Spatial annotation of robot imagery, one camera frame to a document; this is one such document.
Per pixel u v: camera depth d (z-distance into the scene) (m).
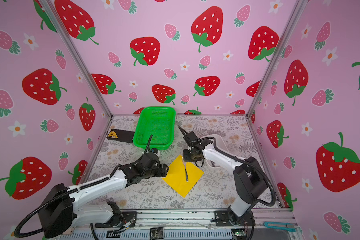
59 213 0.40
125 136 1.07
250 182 0.45
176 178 0.88
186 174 0.89
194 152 0.63
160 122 1.18
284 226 0.72
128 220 0.72
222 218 0.74
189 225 0.73
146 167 0.63
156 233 0.69
